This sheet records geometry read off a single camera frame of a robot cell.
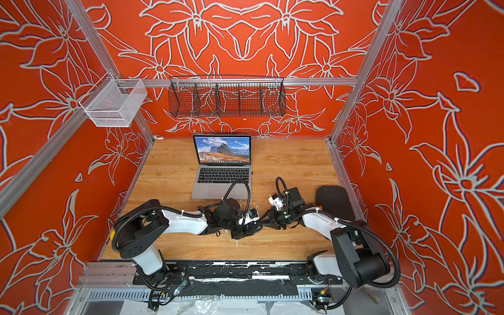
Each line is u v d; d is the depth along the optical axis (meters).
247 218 0.74
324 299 0.68
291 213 0.68
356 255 0.42
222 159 1.04
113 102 0.92
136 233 0.45
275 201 0.81
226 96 0.99
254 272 0.74
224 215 0.69
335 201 0.86
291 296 0.69
